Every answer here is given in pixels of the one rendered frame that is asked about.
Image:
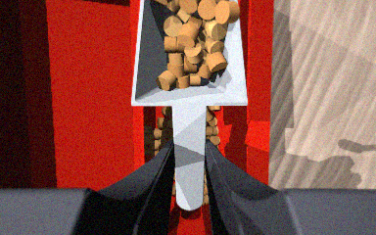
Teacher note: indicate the red divided box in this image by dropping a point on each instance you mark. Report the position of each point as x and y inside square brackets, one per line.
[66, 77]

